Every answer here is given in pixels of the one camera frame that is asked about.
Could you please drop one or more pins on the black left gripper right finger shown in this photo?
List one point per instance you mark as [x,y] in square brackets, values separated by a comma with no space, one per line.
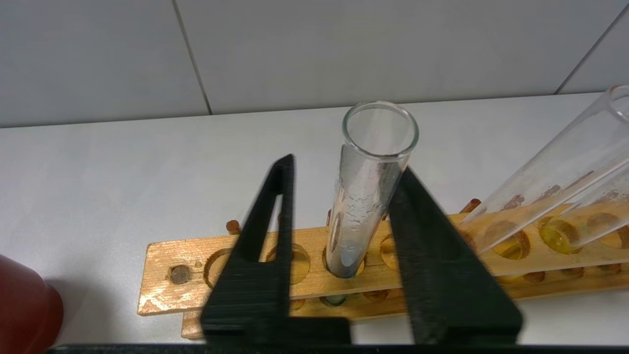
[442,275]

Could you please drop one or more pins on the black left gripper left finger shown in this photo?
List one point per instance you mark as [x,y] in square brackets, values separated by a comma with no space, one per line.
[260,295]

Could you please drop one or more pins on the test tube with blue pigment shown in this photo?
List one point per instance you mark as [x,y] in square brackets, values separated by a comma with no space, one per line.
[366,196]

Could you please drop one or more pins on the wooden test tube rack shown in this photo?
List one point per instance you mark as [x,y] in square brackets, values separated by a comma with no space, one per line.
[172,290]

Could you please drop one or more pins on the test tube with yellow pigment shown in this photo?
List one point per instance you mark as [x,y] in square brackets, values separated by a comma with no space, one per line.
[580,226]

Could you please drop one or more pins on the test tube with orange-red pigment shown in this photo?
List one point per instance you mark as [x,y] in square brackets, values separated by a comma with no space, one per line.
[555,177]

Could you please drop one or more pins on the dark red plastic cup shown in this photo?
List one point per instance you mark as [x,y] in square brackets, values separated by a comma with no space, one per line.
[24,305]

